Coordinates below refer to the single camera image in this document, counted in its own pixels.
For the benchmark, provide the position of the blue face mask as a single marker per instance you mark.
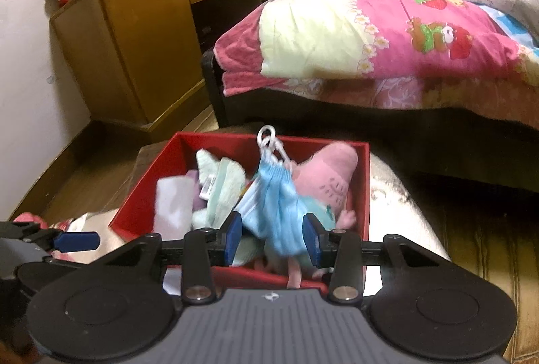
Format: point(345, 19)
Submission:
point(250, 206)

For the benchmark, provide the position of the dark pink blanket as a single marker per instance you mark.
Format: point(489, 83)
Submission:
point(240, 48)

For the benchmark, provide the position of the mint green towel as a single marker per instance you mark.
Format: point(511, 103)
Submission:
point(223, 183)

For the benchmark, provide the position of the white cloth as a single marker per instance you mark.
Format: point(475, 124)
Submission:
point(92, 229)

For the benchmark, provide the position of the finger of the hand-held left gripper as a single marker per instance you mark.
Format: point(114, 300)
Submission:
point(78, 241)
point(21, 228)

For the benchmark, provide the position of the light blue cloth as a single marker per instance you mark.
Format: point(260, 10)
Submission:
point(282, 204)

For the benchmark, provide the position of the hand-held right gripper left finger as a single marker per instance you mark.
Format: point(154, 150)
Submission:
point(232, 239)

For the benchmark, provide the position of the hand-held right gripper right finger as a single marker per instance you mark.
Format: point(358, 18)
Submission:
point(312, 241)

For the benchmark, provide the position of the red box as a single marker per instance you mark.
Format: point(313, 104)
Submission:
point(139, 199)

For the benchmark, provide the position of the pink printed quilt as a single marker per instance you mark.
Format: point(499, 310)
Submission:
point(379, 22)

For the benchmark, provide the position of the pink pig plush toy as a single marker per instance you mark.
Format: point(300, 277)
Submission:
point(328, 174)

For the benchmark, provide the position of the beige floral tablecloth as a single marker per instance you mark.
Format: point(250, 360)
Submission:
point(404, 199)

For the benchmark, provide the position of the wooden cabinet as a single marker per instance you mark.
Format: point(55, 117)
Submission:
point(126, 44)

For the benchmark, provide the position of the purple towel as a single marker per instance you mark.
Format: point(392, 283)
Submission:
point(172, 204)

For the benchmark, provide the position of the dark bed frame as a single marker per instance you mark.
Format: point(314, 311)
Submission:
point(294, 115)

